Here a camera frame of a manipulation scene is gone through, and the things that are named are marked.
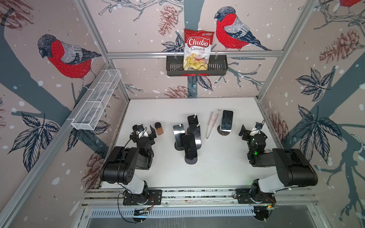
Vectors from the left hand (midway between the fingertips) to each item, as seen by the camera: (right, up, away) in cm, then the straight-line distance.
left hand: (142, 127), depth 88 cm
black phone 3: (+56, +4, +7) cm, 56 cm away
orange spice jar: (+10, -1, +5) cm, 12 cm away
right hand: (+69, -1, +2) cm, 69 cm away
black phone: (+30, -10, -6) cm, 33 cm away
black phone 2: (+24, -3, 0) cm, 24 cm away
